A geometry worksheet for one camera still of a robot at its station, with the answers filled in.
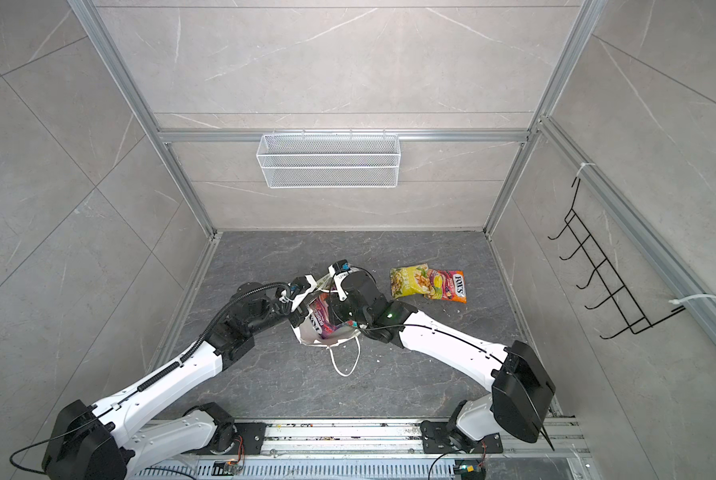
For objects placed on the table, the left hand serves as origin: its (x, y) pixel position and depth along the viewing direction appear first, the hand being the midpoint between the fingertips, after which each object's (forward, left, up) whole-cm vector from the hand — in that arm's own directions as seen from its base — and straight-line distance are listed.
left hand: (318, 283), depth 75 cm
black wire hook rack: (-15, -66, +9) cm, 68 cm away
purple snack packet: (-1, +1, -15) cm, 16 cm away
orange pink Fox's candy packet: (+12, -41, -21) cm, 48 cm away
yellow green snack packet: (+14, -28, -20) cm, 38 cm away
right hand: (-2, -2, -5) cm, 5 cm away
